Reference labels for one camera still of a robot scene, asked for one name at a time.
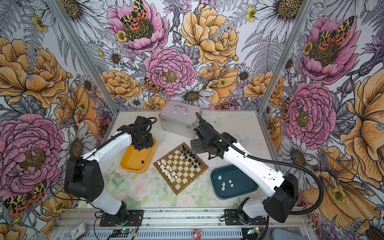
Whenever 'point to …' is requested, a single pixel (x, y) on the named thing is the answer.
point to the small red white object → (197, 234)
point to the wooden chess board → (179, 167)
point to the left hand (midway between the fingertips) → (148, 148)
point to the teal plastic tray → (243, 182)
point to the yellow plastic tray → (138, 161)
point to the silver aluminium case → (178, 119)
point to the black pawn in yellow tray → (142, 161)
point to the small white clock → (78, 230)
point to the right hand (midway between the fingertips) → (203, 148)
